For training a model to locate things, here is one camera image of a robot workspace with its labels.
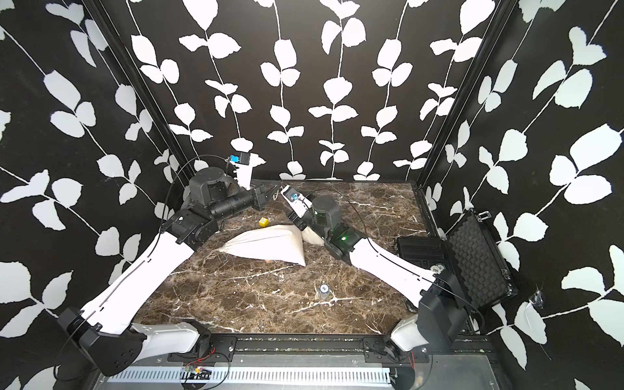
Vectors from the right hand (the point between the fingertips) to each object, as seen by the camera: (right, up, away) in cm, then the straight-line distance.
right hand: (290, 193), depth 74 cm
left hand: (-2, +3, -9) cm, 10 cm away
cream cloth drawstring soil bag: (-5, -18, +14) cm, 23 cm away
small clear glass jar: (+11, -33, +6) cm, 35 cm away
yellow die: (-15, -11, +28) cm, 34 cm away
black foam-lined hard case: (+62, -20, +10) cm, 66 cm away
